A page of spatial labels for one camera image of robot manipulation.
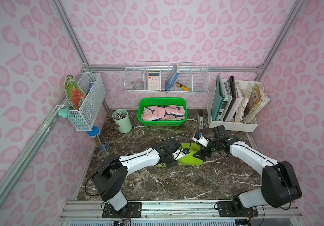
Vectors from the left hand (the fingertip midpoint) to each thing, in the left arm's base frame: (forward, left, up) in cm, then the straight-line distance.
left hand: (173, 155), depth 87 cm
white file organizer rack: (+29, -48, +11) cm, 57 cm away
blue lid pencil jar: (+7, +45, +13) cm, 48 cm away
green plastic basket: (+45, +21, +2) cm, 50 cm away
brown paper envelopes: (+29, -56, +20) cm, 66 cm away
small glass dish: (+37, +23, +24) cm, 50 cm away
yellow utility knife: (+41, -7, +20) cm, 46 cm away
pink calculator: (+42, +13, +25) cm, 50 cm away
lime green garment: (-5, -9, +3) cm, 11 cm away
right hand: (+3, -15, +4) cm, 15 cm away
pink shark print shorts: (+29, +6, +8) cm, 30 cm away
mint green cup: (+22, +34, +11) cm, 42 cm away
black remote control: (+29, -22, -2) cm, 36 cm away
